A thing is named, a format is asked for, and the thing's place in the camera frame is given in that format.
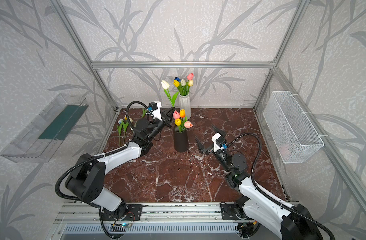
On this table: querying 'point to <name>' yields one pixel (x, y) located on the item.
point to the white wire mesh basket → (295, 140)
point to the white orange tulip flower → (130, 119)
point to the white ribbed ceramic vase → (184, 103)
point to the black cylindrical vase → (181, 140)
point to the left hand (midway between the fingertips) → (176, 104)
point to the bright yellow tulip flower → (176, 83)
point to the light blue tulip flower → (120, 128)
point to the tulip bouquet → (181, 120)
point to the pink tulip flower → (190, 76)
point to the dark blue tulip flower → (177, 78)
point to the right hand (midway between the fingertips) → (206, 127)
